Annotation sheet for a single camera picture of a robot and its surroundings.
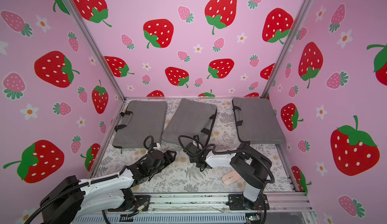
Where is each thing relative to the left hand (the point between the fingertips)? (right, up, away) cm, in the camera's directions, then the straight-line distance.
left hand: (176, 155), depth 85 cm
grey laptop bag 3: (+56, +16, +18) cm, 61 cm away
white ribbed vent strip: (0, -26, -14) cm, 30 cm away
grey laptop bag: (-28, +20, +19) cm, 39 cm away
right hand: (+9, -2, +6) cm, 11 cm away
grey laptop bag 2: (+7, +21, +19) cm, 29 cm away
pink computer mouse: (+30, -11, -4) cm, 33 cm away
